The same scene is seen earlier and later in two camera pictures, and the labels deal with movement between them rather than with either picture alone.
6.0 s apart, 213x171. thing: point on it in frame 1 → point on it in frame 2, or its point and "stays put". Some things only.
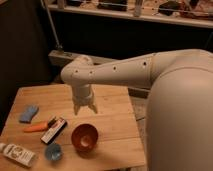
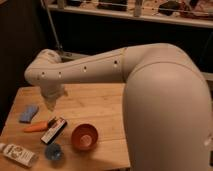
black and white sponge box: x=54 y=128 stays put
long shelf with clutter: x=186 y=13 stays put
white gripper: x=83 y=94 → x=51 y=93
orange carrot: x=37 y=127 stays put
